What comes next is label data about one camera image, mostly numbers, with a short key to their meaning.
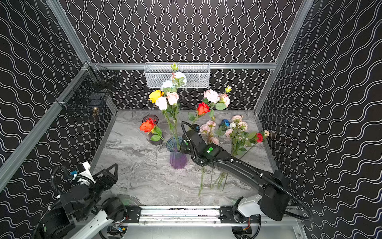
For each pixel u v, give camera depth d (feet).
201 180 2.83
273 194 1.32
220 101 2.33
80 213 1.59
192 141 1.83
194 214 2.51
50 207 1.60
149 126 2.26
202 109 2.08
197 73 3.30
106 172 1.86
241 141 3.20
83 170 1.82
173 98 2.14
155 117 2.93
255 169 1.48
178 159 3.15
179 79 2.25
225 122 3.50
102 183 1.85
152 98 2.21
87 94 3.03
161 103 2.07
